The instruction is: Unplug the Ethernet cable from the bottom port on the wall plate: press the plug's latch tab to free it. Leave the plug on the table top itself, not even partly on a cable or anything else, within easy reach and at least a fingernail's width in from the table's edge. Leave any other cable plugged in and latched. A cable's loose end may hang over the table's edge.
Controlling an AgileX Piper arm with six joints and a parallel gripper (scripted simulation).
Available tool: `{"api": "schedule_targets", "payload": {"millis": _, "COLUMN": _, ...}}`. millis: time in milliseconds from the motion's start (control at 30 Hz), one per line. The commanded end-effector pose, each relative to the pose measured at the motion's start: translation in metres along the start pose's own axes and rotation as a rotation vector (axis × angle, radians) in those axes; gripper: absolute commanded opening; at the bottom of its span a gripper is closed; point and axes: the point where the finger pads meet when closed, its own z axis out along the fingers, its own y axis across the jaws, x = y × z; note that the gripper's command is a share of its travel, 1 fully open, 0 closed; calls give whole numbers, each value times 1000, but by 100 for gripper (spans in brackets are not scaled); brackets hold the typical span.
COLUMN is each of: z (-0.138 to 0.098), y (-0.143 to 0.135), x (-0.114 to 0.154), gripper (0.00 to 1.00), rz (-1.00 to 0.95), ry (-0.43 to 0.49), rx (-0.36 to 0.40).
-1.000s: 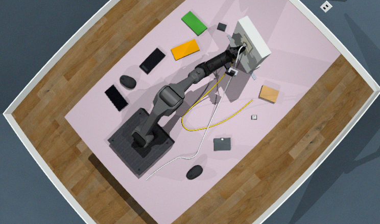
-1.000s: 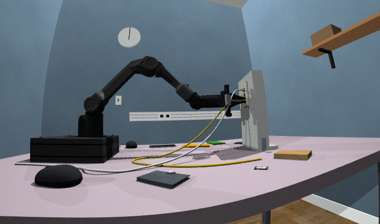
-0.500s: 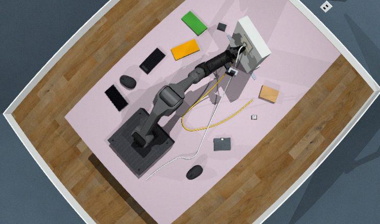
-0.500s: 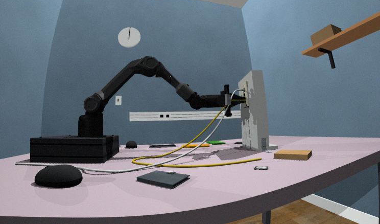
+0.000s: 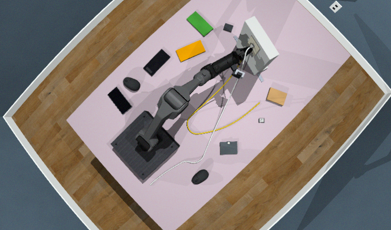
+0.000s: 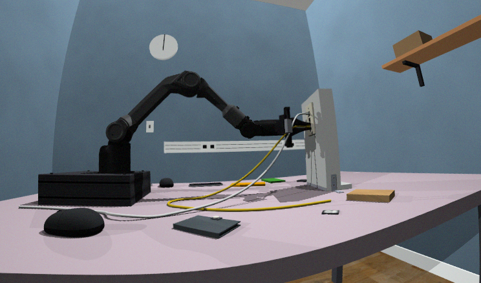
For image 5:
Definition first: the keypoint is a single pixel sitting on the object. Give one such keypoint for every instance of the orange flat rectangular block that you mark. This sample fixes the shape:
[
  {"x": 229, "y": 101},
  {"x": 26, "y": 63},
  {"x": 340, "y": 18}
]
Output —
[{"x": 190, "y": 50}]

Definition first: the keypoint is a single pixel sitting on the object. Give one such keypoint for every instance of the beige wall plate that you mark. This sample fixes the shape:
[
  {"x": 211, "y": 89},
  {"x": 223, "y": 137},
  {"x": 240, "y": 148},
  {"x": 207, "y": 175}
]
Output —
[{"x": 255, "y": 48}]

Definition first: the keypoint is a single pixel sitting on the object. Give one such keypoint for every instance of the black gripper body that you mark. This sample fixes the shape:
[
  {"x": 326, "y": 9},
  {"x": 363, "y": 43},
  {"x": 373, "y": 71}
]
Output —
[{"x": 233, "y": 58}]

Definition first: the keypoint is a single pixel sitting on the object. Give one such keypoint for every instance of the green flat rectangular block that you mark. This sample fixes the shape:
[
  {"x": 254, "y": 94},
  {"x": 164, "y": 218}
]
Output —
[{"x": 199, "y": 23}]

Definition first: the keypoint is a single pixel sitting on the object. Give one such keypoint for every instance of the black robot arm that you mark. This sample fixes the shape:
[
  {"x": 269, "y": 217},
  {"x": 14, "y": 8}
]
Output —
[{"x": 175, "y": 100}]

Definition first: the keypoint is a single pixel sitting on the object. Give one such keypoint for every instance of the tan flat rectangular block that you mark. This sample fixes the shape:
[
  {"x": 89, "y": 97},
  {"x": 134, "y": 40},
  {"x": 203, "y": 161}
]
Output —
[{"x": 276, "y": 96}]

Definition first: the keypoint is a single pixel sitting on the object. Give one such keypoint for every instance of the black computer mouse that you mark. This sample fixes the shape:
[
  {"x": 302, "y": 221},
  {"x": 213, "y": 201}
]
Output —
[{"x": 201, "y": 176}]

